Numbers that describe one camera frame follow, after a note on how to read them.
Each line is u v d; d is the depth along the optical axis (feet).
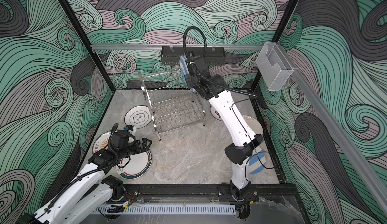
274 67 2.56
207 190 2.48
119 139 1.93
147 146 2.43
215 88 1.48
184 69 2.69
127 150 2.12
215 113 3.47
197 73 1.54
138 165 2.68
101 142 2.96
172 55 3.13
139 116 3.40
